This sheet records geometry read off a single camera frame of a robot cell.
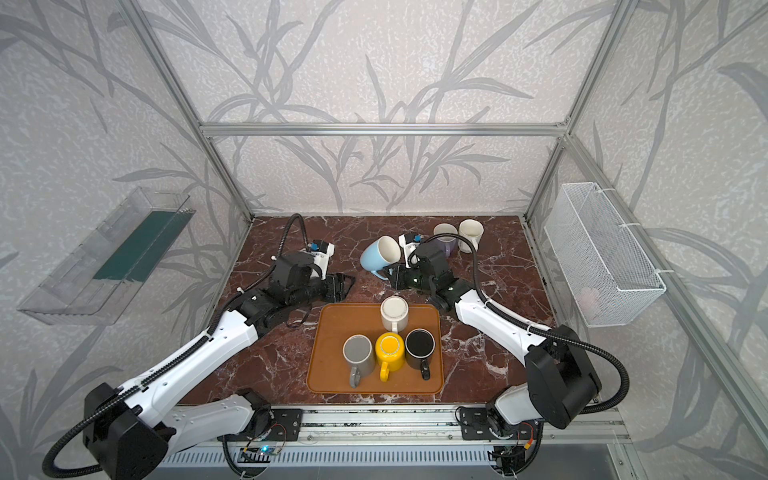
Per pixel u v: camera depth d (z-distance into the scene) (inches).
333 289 26.3
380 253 30.6
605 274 24.4
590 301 28.6
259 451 27.8
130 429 14.6
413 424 29.7
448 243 41.0
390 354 29.9
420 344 30.8
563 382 16.6
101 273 25.3
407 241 29.1
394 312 34.0
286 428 28.4
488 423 25.5
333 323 35.9
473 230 41.0
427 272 25.4
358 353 29.7
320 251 26.6
